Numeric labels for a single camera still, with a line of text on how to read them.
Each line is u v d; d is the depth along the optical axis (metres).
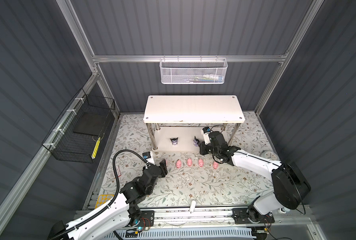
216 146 0.68
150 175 0.57
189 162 0.91
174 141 0.91
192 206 0.75
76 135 0.72
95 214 0.46
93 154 0.66
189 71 1.24
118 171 0.89
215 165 0.91
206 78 0.91
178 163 0.91
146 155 0.67
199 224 0.73
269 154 0.94
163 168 0.70
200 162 0.91
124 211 0.53
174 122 0.70
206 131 0.77
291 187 0.46
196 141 0.90
